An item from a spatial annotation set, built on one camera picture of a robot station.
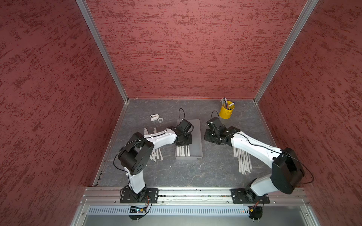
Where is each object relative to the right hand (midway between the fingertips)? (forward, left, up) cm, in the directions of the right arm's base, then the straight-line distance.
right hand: (205, 139), depth 86 cm
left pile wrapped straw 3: (-6, +33, -9) cm, 35 cm away
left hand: (0, +10, -6) cm, 12 cm away
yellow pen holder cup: (+23, -18, -4) cm, 29 cm away
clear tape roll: (+23, +33, -8) cm, 41 cm away
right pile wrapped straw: (-7, -20, -10) cm, 23 cm away
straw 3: (-4, +12, -7) cm, 15 cm away
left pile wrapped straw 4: (-7, +28, -8) cm, 30 cm away
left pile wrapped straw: (+11, +42, -8) cm, 44 cm away
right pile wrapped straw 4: (-14, -26, -10) cm, 31 cm away
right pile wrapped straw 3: (-12, -24, -9) cm, 28 cm away
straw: (-4, +18, -8) cm, 20 cm away
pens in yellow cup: (+25, -16, +6) cm, 30 cm away
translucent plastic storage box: (-2, +6, -7) cm, 9 cm away
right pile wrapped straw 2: (-11, -22, -10) cm, 26 cm away
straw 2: (-4, +15, -8) cm, 17 cm away
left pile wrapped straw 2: (+12, +35, -8) cm, 38 cm away
